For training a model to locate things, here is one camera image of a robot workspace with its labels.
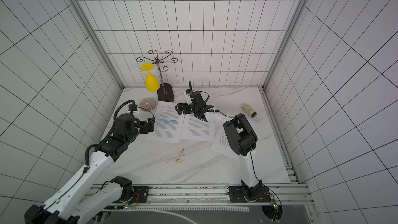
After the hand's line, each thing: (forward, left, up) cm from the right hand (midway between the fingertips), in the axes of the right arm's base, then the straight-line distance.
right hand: (185, 101), depth 97 cm
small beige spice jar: (+2, -42, -8) cm, 43 cm away
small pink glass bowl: (+3, +27, -7) cm, 28 cm away
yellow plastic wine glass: (+3, +19, +12) cm, 23 cm away
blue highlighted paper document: (-11, +10, -11) cm, 18 cm away
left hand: (-20, +18, +7) cm, 28 cm away
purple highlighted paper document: (-13, -7, -11) cm, 19 cm away
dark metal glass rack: (+15, +18, -8) cm, 25 cm away
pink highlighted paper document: (-22, -24, -12) cm, 35 cm away
